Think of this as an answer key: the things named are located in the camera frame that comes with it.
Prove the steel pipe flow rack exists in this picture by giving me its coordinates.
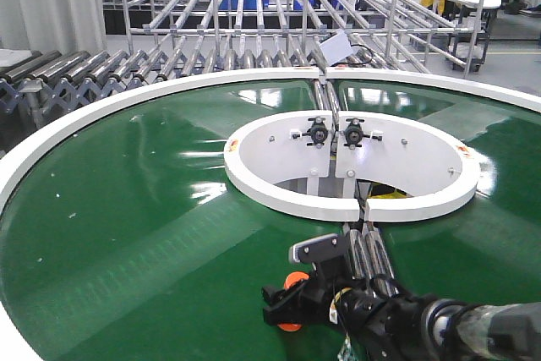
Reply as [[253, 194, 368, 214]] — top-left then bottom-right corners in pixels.
[[99, 0, 494, 79]]

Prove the white sensor box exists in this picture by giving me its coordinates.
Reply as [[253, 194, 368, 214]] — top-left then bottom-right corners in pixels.
[[319, 30, 354, 64]]

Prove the expandable steel roller conveyor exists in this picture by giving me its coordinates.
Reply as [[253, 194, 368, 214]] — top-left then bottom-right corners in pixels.
[[0, 48, 322, 138]]

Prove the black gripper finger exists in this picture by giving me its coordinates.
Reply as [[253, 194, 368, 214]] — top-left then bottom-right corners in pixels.
[[261, 292, 314, 328], [260, 279, 317, 304]]

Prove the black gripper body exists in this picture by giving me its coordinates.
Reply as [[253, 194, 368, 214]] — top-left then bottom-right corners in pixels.
[[310, 277, 352, 331]]

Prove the round white green-belt conveyor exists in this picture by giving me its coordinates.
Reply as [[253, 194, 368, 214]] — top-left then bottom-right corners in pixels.
[[0, 67, 541, 361]]

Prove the orange capacitor cylinder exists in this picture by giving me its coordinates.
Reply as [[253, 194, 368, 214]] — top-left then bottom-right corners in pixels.
[[276, 271, 312, 332]]

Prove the wrist camera with black bracket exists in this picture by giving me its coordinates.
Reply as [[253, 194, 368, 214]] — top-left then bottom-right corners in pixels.
[[288, 232, 352, 282]]

